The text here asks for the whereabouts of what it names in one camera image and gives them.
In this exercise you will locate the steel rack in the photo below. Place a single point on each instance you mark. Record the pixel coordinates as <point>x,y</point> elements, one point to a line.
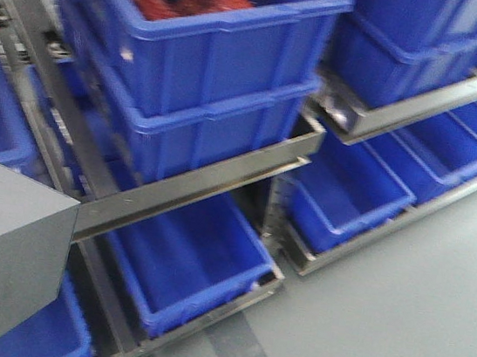
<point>428,106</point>
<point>198,186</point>

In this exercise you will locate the grey block with square hole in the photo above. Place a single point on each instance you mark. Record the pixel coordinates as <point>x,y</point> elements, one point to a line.
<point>14,246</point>

